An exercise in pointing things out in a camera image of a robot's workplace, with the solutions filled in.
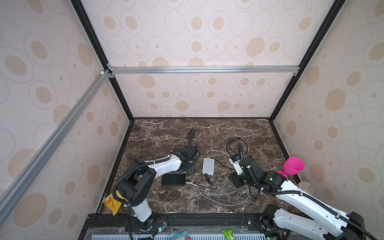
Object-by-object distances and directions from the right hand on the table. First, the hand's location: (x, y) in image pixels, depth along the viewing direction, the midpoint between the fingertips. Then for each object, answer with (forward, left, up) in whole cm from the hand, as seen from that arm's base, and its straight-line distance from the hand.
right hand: (232, 175), depth 79 cm
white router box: (+10, +11, -9) cm, 18 cm away
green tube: (-25, +4, -9) cm, 27 cm away
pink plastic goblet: (+2, -30, +5) cm, 31 cm away
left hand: (+10, +20, -7) cm, 24 cm away
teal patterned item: (-25, +25, -8) cm, 37 cm away
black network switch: (+2, +32, -9) cm, 34 cm away
